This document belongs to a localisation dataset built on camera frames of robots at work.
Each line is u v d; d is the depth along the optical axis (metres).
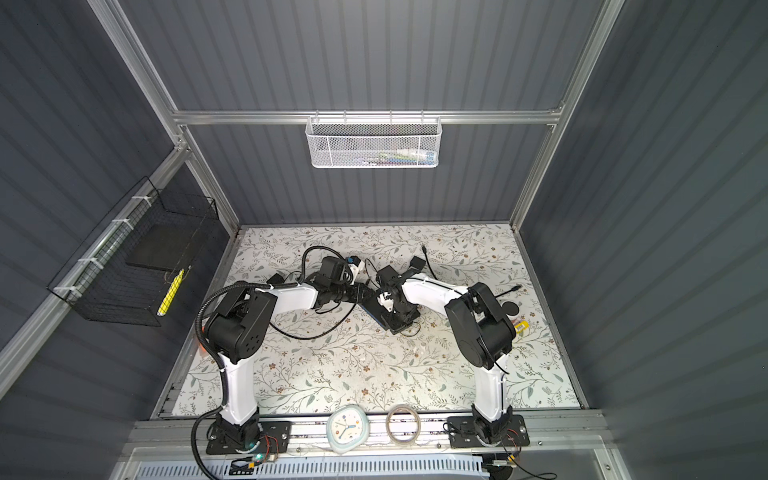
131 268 0.72
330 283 0.81
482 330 0.52
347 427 0.72
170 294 0.69
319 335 0.91
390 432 0.74
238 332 0.53
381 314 0.88
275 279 1.03
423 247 1.14
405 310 0.79
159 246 0.75
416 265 1.08
